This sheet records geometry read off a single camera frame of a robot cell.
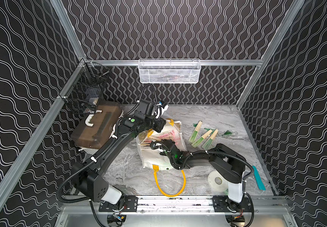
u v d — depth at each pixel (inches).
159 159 33.5
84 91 36.2
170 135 38.2
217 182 31.9
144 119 22.4
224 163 19.8
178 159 27.7
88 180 15.7
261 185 31.8
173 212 28.9
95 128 33.5
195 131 40.7
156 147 30.3
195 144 38.2
